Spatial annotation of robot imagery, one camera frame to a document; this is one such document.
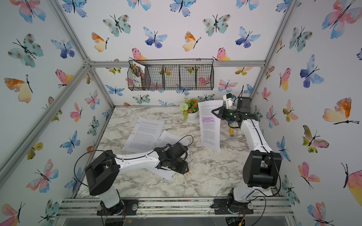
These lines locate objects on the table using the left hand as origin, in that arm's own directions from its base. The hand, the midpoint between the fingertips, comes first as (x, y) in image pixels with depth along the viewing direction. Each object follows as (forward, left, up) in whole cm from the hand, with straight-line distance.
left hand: (188, 170), depth 82 cm
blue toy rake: (+30, -33, -3) cm, 44 cm away
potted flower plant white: (+40, -2, +8) cm, 41 cm away
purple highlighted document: (+21, -14, +15) cm, 29 cm away
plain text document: (+28, +31, -5) cm, 42 cm away
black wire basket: (+57, +10, +26) cm, 63 cm away
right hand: (+26, -16, +22) cm, 38 cm away
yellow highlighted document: (+25, +15, -5) cm, 29 cm away
